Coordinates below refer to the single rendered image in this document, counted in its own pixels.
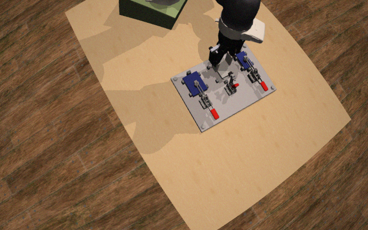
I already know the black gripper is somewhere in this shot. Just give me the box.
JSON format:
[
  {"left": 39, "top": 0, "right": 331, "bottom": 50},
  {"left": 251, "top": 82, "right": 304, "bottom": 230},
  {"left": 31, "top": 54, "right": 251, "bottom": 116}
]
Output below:
[{"left": 209, "top": 30, "right": 245, "bottom": 72}]

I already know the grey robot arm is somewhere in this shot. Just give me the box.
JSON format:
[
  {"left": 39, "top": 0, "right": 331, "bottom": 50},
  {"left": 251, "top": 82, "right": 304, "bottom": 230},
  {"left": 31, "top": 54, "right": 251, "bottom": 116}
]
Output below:
[{"left": 145, "top": 0, "right": 265, "bottom": 44}]

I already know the blue rectangular plate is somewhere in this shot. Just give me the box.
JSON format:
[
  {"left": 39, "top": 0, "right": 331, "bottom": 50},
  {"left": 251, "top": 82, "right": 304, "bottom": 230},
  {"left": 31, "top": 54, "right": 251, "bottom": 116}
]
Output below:
[{"left": 183, "top": 71, "right": 208, "bottom": 97}]

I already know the blue metal block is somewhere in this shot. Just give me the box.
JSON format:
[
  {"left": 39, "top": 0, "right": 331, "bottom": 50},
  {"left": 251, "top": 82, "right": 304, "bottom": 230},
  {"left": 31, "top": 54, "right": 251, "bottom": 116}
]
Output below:
[{"left": 236, "top": 51, "right": 250, "bottom": 71}]

